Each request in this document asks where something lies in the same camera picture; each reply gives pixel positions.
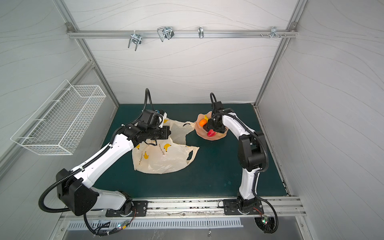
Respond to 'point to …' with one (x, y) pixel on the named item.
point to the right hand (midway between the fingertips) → (215, 125)
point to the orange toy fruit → (202, 122)
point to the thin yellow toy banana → (206, 118)
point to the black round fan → (266, 223)
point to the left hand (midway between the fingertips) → (173, 130)
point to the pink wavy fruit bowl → (203, 133)
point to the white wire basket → (60, 125)
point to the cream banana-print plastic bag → (166, 155)
